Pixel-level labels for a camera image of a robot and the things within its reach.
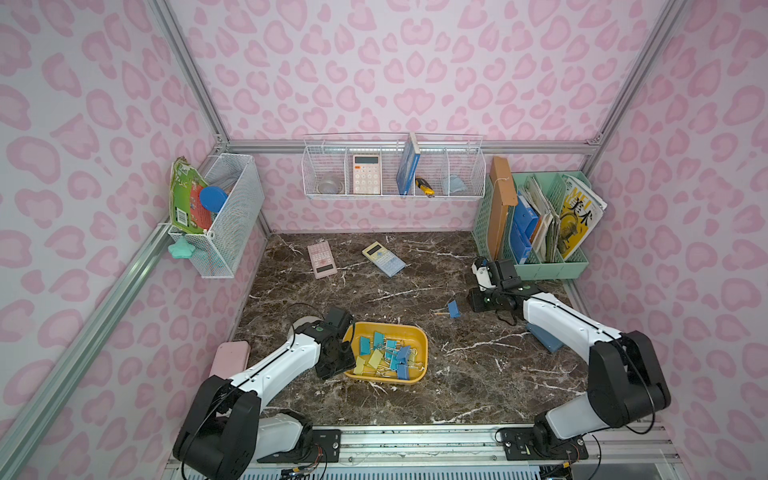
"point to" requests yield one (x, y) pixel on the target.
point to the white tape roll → (303, 320)
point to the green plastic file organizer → (546, 230)
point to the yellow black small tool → (425, 187)
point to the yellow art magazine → (581, 209)
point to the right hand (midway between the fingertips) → (471, 295)
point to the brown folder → (503, 195)
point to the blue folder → (524, 212)
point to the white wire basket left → (220, 251)
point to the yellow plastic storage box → (406, 334)
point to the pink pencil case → (229, 359)
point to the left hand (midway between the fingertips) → (347, 360)
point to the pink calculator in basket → (366, 174)
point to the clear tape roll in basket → (330, 187)
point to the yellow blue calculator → (386, 260)
